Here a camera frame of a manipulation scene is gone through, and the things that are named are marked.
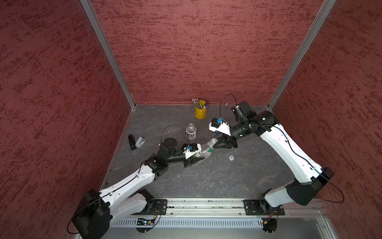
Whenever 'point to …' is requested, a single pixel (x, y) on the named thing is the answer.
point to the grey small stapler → (140, 142)
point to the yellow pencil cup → (201, 113)
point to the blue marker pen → (206, 104)
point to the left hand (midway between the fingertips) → (200, 154)
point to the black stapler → (132, 142)
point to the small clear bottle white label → (191, 131)
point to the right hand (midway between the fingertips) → (215, 144)
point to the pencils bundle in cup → (197, 103)
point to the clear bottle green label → (211, 143)
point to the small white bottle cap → (231, 158)
